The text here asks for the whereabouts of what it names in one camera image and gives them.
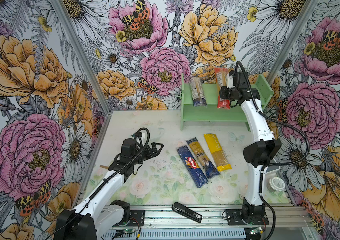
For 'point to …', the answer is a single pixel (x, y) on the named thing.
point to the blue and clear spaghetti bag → (208, 165)
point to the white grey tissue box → (273, 170)
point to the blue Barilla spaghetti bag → (197, 173)
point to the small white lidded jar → (275, 184)
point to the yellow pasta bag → (222, 162)
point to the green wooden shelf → (211, 113)
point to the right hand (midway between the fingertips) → (222, 95)
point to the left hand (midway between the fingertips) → (158, 151)
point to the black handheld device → (183, 210)
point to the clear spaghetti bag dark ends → (197, 92)
